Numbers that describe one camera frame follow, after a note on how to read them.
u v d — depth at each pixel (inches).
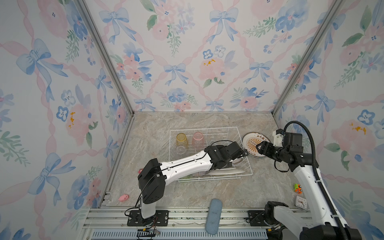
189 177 25.6
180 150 34.4
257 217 28.2
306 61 34.7
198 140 35.9
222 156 22.2
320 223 15.4
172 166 18.4
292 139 22.6
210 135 42.3
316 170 18.7
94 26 29.5
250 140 40.3
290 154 21.7
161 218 29.4
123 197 30.8
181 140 36.7
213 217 28.6
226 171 29.8
